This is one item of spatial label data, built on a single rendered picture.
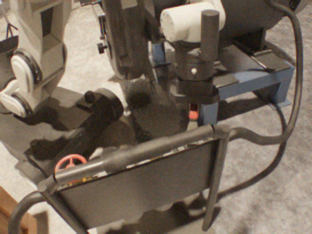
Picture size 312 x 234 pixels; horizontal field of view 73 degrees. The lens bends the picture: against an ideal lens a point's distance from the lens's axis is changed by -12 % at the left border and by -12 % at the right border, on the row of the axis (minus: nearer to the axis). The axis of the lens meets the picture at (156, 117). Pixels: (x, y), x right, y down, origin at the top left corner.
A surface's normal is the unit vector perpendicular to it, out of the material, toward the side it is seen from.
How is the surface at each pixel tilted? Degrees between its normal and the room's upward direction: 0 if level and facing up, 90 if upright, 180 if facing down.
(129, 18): 87
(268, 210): 0
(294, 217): 0
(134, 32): 94
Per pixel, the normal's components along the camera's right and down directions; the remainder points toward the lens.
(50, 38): 0.41, -0.44
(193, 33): 0.42, 0.59
